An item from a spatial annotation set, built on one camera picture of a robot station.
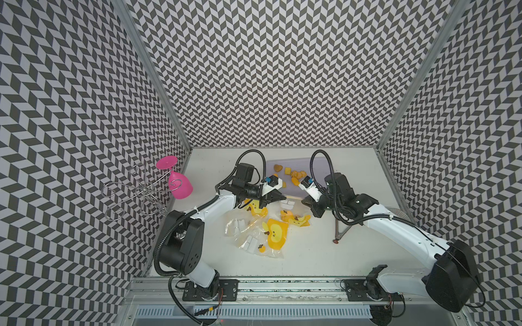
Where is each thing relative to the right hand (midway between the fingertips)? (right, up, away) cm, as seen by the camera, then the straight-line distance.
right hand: (305, 203), depth 80 cm
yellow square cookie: (-5, +12, +26) cm, 29 cm away
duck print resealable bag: (-4, -5, +7) cm, 9 cm away
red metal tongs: (+15, -15, +5) cm, 21 cm away
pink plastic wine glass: (-51, +6, +2) cm, 51 cm away
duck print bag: (-22, -4, +9) cm, 25 cm away
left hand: (-9, +3, 0) cm, 9 cm away
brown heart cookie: (-10, +14, +28) cm, 33 cm away
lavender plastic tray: (-3, +12, +27) cm, 30 cm away
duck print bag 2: (-19, -14, +5) cm, 24 cm away
